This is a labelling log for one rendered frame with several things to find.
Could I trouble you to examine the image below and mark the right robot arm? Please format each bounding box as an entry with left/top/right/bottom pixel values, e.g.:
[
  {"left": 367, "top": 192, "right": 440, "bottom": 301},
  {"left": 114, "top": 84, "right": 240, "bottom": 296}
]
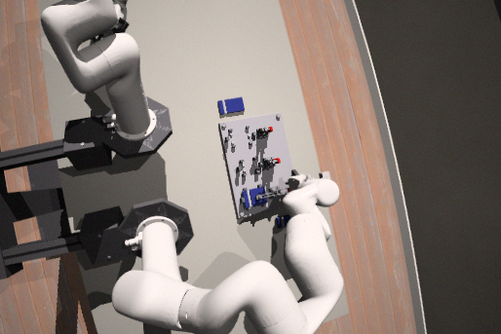
[{"left": 112, "top": 171, "right": 344, "bottom": 334}]

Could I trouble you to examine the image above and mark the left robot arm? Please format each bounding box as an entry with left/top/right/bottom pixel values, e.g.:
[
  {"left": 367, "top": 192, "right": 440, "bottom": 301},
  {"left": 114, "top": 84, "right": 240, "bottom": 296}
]
[{"left": 41, "top": 0, "right": 157, "bottom": 141}]

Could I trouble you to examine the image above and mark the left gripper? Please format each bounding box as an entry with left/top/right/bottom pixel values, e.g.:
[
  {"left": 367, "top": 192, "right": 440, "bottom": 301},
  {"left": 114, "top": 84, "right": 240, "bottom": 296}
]
[{"left": 90, "top": 0, "right": 130, "bottom": 45}]

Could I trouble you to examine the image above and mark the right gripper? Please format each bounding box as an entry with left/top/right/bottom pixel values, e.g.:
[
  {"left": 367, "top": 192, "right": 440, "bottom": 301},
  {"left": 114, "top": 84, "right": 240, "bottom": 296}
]
[{"left": 285, "top": 169, "right": 306, "bottom": 192}]

